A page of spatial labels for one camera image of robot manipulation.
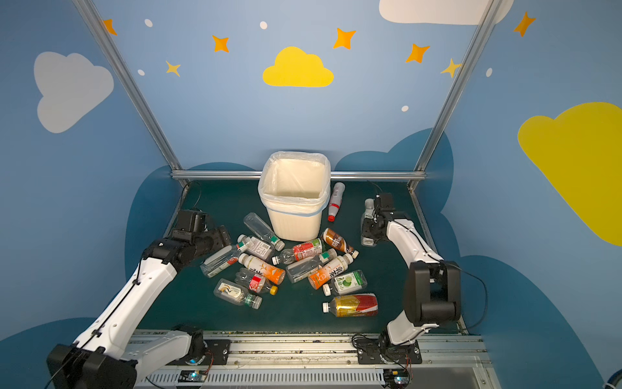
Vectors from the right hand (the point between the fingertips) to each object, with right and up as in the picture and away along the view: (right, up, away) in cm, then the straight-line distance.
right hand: (371, 229), depth 92 cm
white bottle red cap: (-13, +10, +14) cm, 21 cm away
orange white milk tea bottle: (-16, -15, -4) cm, 22 cm away
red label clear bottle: (-25, -8, +1) cm, 27 cm away
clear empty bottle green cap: (-44, -1, +9) cm, 45 cm away
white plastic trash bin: (-31, +16, +12) cm, 37 cm away
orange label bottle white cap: (-39, -15, -5) cm, 42 cm away
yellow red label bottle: (-10, -24, -14) cm, 29 cm away
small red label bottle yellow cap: (-44, -18, -8) cm, 48 cm away
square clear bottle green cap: (-50, -21, -10) cm, 55 cm away
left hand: (-53, -2, -12) cm, 54 cm away
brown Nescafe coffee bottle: (-13, -6, +4) cm, 14 cm away
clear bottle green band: (-27, -16, -1) cm, 31 cm away
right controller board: (+2, -43, -20) cm, 48 cm away
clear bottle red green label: (-59, -13, +3) cm, 60 cm away
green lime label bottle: (-11, -19, -6) cm, 22 cm away
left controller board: (-59, -43, -20) cm, 76 cm away
